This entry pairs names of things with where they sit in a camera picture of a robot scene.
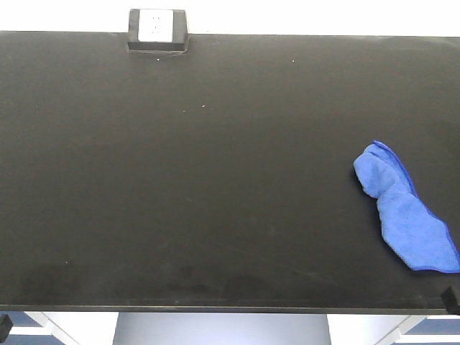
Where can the blue cloth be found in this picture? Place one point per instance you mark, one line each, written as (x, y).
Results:
(406, 215)

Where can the black power outlet box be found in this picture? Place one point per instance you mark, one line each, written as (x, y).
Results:
(156, 30)

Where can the bench with black top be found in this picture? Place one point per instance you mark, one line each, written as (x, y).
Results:
(179, 179)

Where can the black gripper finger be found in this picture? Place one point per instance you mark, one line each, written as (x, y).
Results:
(4, 324)
(452, 301)

